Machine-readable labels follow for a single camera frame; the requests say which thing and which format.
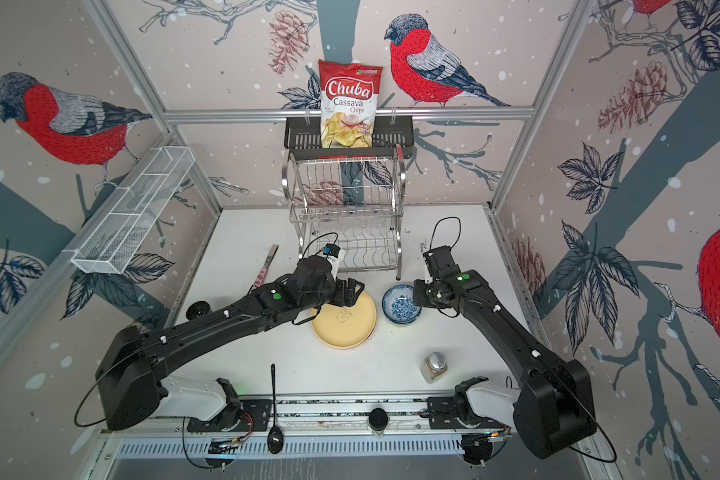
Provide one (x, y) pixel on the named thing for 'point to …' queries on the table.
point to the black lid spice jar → (197, 309)
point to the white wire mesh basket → (109, 248)
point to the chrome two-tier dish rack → (350, 205)
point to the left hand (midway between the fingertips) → (354, 285)
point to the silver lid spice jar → (433, 367)
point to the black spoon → (275, 439)
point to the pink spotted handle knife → (262, 275)
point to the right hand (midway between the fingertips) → (415, 299)
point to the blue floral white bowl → (398, 303)
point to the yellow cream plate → (345, 327)
